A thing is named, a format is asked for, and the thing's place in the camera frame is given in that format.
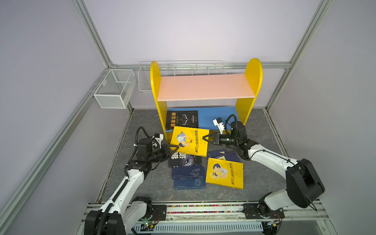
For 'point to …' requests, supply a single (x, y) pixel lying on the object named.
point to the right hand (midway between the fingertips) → (202, 138)
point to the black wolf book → (177, 159)
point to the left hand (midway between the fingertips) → (178, 149)
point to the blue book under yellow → (225, 154)
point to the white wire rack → (178, 68)
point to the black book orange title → (182, 118)
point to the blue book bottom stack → (188, 177)
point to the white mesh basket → (115, 90)
